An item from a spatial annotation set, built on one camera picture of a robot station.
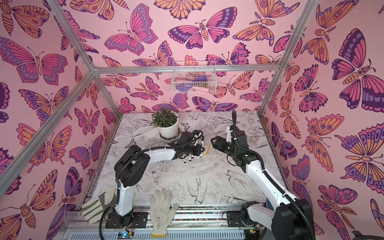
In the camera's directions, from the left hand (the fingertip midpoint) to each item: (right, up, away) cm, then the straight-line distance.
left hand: (206, 149), depth 94 cm
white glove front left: (-59, -29, -17) cm, 68 cm away
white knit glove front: (-24, -29, -17) cm, 42 cm away
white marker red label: (-10, -6, +1) cm, 11 cm away
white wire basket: (-7, +46, +3) cm, 47 cm away
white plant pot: (-23, +11, +7) cm, 26 cm away
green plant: (-26, +19, -1) cm, 33 cm away
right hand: (+5, +7, -12) cm, 15 cm away
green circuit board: (-41, -39, -21) cm, 60 cm away
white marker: (-13, -7, +1) cm, 15 cm away
